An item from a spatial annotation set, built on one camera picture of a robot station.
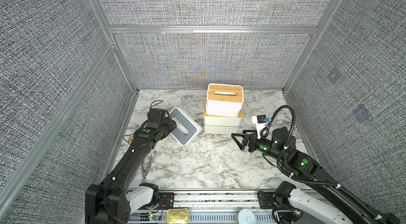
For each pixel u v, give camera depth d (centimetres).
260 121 60
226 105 76
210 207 73
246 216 65
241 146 60
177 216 66
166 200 73
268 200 73
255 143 60
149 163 83
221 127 92
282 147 49
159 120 63
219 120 88
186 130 78
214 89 79
